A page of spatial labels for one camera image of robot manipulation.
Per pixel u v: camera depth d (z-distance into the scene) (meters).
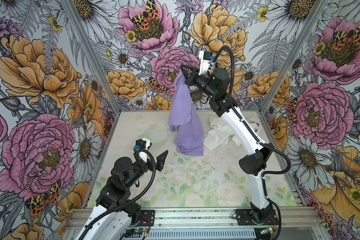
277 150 0.49
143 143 0.57
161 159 0.60
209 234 0.78
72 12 0.73
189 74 0.66
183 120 0.85
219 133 1.02
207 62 0.59
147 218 0.73
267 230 0.71
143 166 0.60
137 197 0.45
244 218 0.74
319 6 0.72
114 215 0.47
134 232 0.71
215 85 0.54
